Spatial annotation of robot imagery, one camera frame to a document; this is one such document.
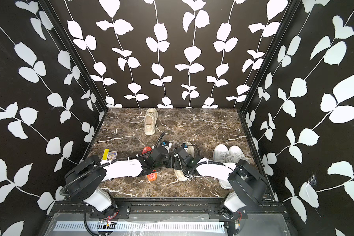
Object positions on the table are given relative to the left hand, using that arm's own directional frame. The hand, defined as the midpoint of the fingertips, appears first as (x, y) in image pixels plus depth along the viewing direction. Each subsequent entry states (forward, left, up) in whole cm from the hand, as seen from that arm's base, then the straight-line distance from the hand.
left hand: (178, 158), depth 86 cm
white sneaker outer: (+1, -35, 0) cm, 35 cm away
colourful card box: (+6, +42, -4) cm, 42 cm away
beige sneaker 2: (-9, 0, +1) cm, 9 cm away
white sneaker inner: (+2, -27, -1) cm, 27 cm away
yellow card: (+8, +47, -6) cm, 48 cm away
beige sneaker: (+34, +20, -1) cm, 39 cm away
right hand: (-1, +3, -2) cm, 4 cm away
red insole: (-8, +15, -6) cm, 18 cm away
